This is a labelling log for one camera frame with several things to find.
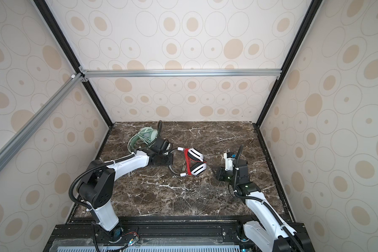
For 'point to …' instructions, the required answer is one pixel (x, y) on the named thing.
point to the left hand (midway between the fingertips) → (176, 158)
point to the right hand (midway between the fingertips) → (215, 168)
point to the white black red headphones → (194, 164)
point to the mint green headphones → (146, 134)
